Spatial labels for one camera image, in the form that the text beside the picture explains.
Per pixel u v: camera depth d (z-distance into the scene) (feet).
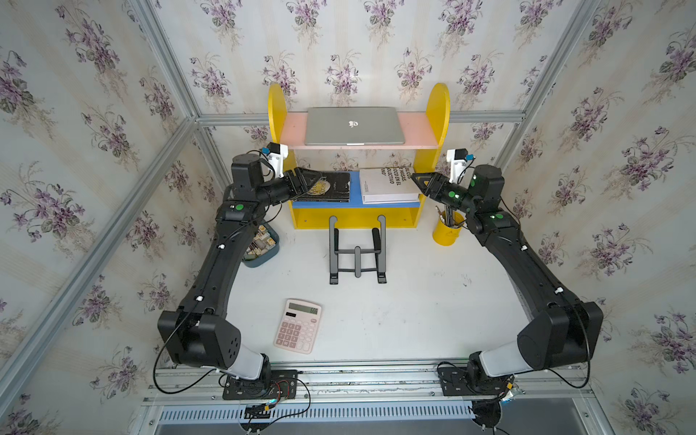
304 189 2.08
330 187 3.33
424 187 2.26
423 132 2.76
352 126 2.69
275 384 2.37
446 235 3.24
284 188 2.08
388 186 3.24
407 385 2.45
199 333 1.32
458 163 2.20
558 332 1.36
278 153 2.12
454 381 2.40
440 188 2.13
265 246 3.30
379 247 3.08
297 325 2.69
